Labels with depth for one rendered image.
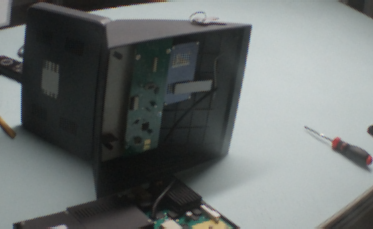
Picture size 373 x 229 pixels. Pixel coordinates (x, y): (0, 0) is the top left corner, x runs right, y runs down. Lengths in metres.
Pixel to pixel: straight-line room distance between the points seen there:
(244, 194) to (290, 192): 0.07
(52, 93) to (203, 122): 0.22
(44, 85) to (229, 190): 0.30
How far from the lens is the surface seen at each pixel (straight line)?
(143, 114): 0.73
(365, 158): 0.94
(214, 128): 0.85
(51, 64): 0.79
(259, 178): 0.84
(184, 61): 0.76
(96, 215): 0.67
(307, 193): 0.83
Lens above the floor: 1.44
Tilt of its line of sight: 26 degrees down
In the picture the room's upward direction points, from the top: 9 degrees clockwise
